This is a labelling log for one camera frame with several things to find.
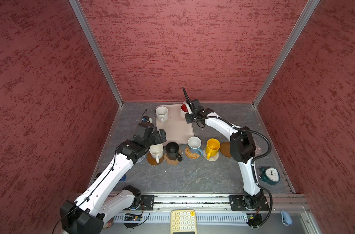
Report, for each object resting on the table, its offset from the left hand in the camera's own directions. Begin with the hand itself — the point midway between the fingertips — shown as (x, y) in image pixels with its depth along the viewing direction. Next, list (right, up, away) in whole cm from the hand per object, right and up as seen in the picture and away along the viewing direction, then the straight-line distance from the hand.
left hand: (157, 137), depth 78 cm
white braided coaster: (+32, -16, +12) cm, 38 cm away
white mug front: (-3, -11, +12) cm, 16 cm away
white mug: (-2, +14, +30) cm, 33 cm away
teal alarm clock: (+64, -22, +3) cm, 68 cm away
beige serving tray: (+9, +1, +31) cm, 33 cm away
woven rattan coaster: (+19, -14, +14) cm, 27 cm away
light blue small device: (+63, -38, -10) cm, 75 cm away
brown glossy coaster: (-4, -15, +7) cm, 17 cm away
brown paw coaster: (+8, -17, +10) cm, 21 cm away
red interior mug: (+15, +15, +16) cm, 27 cm away
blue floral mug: (+21, -6, +13) cm, 26 cm away
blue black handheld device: (-7, -10, -29) cm, 32 cm away
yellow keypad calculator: (+14, -39, -11) cm, 43 cm away
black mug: (+7, -10, +11) cm, 17 cm away
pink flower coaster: (+64, -11, +17) cm, 67 cm away
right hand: (+18, +10, +20) cm, 29 cm away
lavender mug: (-12, -15, +9) cm, 21 cm away
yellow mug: (+33, -9, +14) cm, 37 cm away
